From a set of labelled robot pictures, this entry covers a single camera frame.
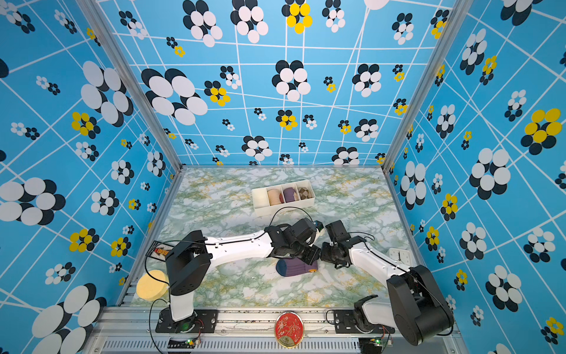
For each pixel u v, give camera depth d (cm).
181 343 72
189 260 51
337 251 65
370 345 70
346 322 73
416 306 41
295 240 65
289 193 104
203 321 73
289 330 69
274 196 101
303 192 102
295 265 85
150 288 79
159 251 87
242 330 72
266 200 105
